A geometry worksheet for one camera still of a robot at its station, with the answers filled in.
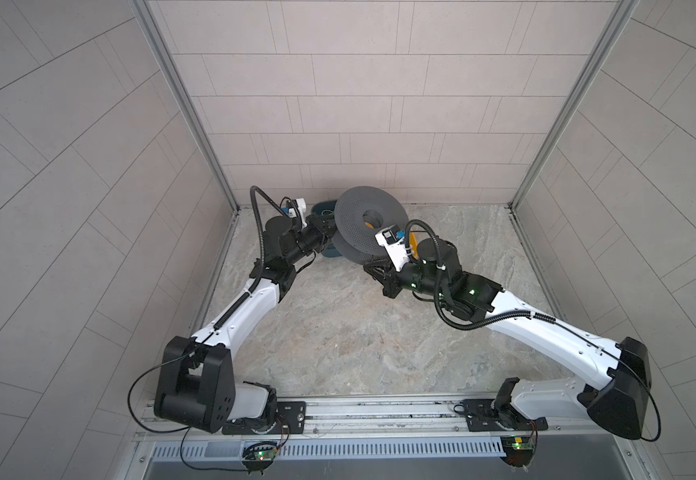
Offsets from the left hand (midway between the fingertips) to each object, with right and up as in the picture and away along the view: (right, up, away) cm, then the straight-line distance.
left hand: (348, 214), depth 73 cm
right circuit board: (+39, -54, -6) cm, 68 cm away
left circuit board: (-19, -53, -9) cm, 57 cm away
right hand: (+4, -13, -6) cm, 15 cm away
